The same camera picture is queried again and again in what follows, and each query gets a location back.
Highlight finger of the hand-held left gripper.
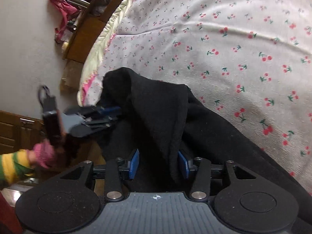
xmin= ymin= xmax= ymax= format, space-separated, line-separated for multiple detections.
xmin=178 ymin=151 xmax=259 ymax=200
xmin=60 ymin=149 xmax=140 ymax=201

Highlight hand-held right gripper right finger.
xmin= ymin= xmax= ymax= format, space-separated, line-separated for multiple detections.
xmin=82 ymin=105 xmax=122 ymax=118

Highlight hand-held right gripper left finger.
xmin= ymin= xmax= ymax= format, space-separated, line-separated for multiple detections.
xmin=85 ymin=116 xmax=120 ymax=129

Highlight black pants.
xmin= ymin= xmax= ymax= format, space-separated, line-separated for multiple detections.
xmin=94 ymin=67 xmax=312 ymax=228

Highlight person's left hand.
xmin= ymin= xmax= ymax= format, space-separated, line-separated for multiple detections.
xmin=27 ymin=140 xmax=58 ymax=169

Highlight cardboard box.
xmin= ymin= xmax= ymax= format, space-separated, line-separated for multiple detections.
xmin=60 ymin=58 xmax=86 ymax=93

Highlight wooden drawer cabinet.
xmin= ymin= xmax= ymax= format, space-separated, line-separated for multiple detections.
xmin=0 ymin=110 xmax=48 ymax=152

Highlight cream quilt with pink trim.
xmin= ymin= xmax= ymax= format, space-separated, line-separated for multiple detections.
xmin=77 ymin=0 xmax=145 ymax=106

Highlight wooden television cabinet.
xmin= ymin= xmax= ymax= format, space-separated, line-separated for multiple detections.
xmin=62 ymin=0 xmax=140 ymax=63

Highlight grey plastic bag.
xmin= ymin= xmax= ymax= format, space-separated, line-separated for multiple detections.
xmin=92 ymin=0 xmax=115 ymax=15

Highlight person's red dotted clothing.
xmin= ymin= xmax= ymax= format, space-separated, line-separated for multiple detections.
xmin=0 ymin=190 xmax=23 ymax=234

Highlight red floral cloth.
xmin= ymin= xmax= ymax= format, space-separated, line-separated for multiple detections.
xmin=47 ymin=0 xmax=79 ymax=45

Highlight cherry print bed sheet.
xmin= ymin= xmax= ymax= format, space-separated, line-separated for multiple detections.
xmin=95 ymin=0 xmax=312 ymax=179

